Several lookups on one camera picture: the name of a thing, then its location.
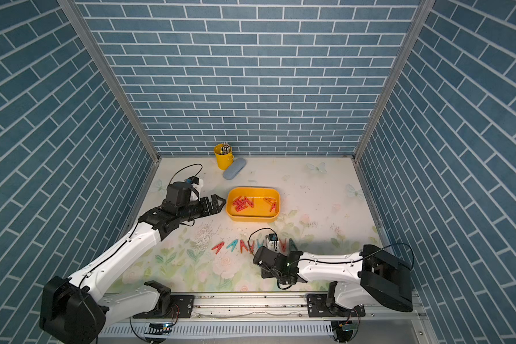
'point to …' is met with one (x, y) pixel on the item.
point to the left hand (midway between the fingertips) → (223, 204)
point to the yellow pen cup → (223, 155)
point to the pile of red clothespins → (241, 203)
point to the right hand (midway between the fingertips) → (264, 269)
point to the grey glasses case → (233, 170)
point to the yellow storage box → (260, 213)
